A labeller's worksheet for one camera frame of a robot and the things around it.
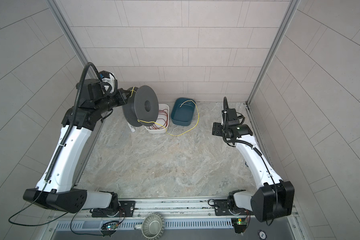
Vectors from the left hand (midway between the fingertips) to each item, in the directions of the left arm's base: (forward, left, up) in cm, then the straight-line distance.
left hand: (132, 89), depth 65 cm
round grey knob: (-47, -9, -40) cm, 63 cm away
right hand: (-4, -41, -24) cm, 47 cm away
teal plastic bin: (+21, -21, -41) cm, 51 cm away
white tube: (+4, +12, -40) cm, 42 cm away
